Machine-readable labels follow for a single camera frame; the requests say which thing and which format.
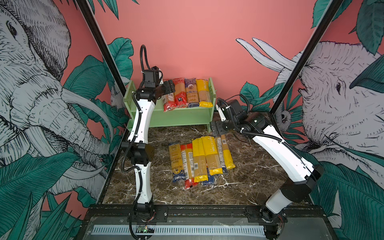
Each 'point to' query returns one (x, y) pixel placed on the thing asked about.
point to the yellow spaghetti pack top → (203, 93)
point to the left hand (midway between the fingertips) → (169, 82)
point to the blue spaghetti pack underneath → (211, 179)
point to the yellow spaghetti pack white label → (224, 154)
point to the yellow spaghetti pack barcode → (200, 173)
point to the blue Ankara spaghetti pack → (192, 92)
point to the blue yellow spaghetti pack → (178, 173)
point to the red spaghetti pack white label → (169, 102)
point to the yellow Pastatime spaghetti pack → (211, 156)
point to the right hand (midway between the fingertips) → (216, 122)
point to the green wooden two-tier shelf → (196, 116)
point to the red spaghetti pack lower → (187, 155)
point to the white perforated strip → (180, 230)
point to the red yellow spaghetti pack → (180, 93)
